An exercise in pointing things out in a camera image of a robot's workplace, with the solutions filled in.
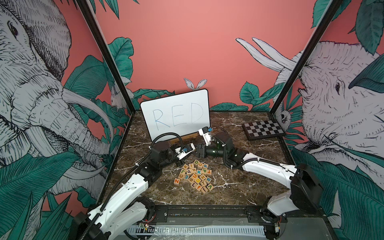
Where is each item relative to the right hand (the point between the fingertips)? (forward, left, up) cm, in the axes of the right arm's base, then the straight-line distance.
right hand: (188, 148), depth 72 cm
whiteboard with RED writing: (+28, +4, -4) cm, 28 cm away
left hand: (+2, -1, -1) cm, 3 cm away
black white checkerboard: (+30, -52, -22) cm, 64 cm away
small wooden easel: (+22, -2, -22) cm, 31 cm away
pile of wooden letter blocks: (-5, -4, -22) cm, 23 cm away
